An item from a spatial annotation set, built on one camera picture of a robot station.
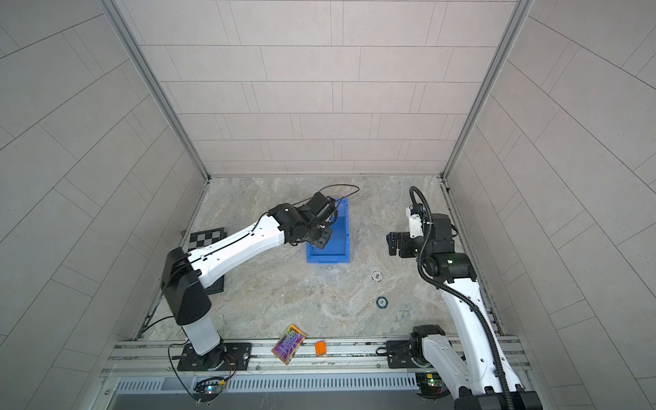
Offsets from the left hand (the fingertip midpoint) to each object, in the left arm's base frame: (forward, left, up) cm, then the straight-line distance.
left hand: (327, 233), depth 82 cm
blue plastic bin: (+1, -3, -11) cm, 12 cm away
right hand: (-3, -22, +5) cm, 23 cm away
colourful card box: (-30, +11, -12) cm, 34 cm away
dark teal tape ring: (-17, -18, -13) cm, 28 cm away
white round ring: (-9, -17, -13) cm, 23 cm away
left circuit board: (-39, +30, -12) cm, 51 cm away
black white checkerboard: (+4, +46, -10) cm, 47 cm away
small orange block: (-30, +1, -12) cm, 33 cm away
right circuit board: (-39, -29, -13) cm, 50 cm away
